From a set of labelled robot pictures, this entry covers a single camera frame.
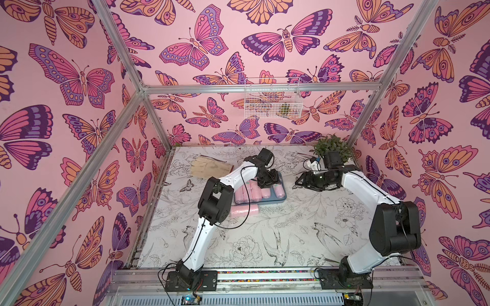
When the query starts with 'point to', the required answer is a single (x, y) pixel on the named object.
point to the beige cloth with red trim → (201, 166)
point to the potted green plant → (334, 150)
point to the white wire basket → (275, 98)
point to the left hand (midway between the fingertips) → (280, 183)
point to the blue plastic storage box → (272, 197)
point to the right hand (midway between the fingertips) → (297, 184)
